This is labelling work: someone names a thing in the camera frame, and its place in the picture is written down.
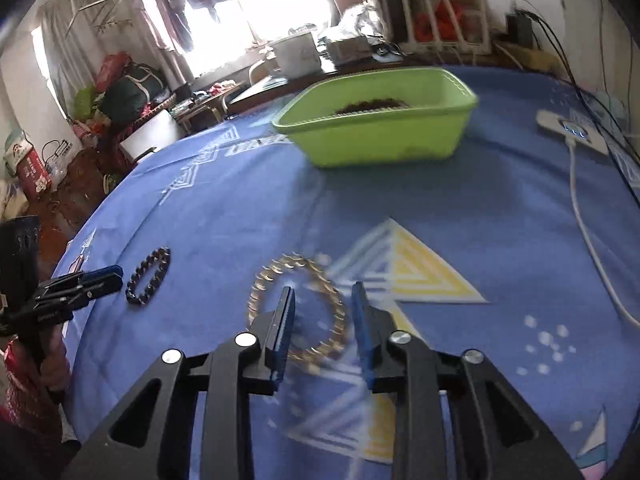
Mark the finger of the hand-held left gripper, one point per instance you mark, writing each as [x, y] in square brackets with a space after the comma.
[97, 291]
[102, 273]

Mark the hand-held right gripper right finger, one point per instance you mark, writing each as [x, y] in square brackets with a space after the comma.
[364, 340]

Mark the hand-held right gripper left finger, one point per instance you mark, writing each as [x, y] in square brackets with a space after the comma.
[280, 335]

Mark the green plastic tray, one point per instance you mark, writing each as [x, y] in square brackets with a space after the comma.
[380, 140]

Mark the person's left hand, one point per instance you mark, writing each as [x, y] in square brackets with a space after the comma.
[55, 365]

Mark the red diaper pack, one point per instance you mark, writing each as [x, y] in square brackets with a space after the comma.
[35, 170]

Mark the white wooden armchair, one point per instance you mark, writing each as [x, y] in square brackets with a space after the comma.
[150, 137]

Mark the blue printed tablecloth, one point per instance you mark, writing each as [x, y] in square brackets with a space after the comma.
[450, 220]

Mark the green bag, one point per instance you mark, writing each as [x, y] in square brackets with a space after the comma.
[86, 102]

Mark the black duffel bag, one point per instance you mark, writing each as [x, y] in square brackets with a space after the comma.
[135, 85]

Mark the small wooden table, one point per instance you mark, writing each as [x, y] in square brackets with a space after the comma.
[205, 105]

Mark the red bag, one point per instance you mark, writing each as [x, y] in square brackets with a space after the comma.
[112, 72]

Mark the grey curtain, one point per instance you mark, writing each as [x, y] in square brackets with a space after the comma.
[65, 60]

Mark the pink hanging clothes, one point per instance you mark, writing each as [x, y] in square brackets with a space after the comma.
[165, 20]

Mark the white enamel mug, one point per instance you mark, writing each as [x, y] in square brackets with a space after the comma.
[297, 55]

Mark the white power strip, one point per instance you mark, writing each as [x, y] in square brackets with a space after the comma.
[555, 122]

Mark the plastic wrapped container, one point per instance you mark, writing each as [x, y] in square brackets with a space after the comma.
[347, 49]

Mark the wooden slatted rack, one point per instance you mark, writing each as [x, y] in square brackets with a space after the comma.
[450, 45]

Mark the black power adapter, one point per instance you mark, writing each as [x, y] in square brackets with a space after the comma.
[520, 30]

